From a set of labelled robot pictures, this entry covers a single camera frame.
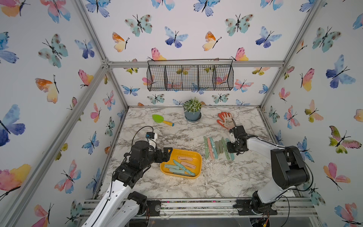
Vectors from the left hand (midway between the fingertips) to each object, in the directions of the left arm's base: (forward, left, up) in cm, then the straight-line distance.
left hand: (166, 147), depth 75 cm
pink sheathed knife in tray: (-3, -13, -19) cm, 23 cm away
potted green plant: (+33, -15, -4) cm, 36 cm away
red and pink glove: (+30, -43, -18) cm, 55 cm away
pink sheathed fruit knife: (+10, -27, -19) cm, 34 cm away
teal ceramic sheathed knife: (+13, -29, -20) cm, 37 cm away
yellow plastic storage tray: (-4, -1, -18) cm, 19 cm away
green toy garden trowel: (+37, +10, -21) cm, 44 cm away
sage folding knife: (+9, -34, -19) cm, 40 cm away
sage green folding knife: (+10, -31, -19) cm, 38 cm away
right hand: (+9, -41, -18) cm, 46 cm away
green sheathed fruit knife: (+10, -24, -19) cm, 32 cm away
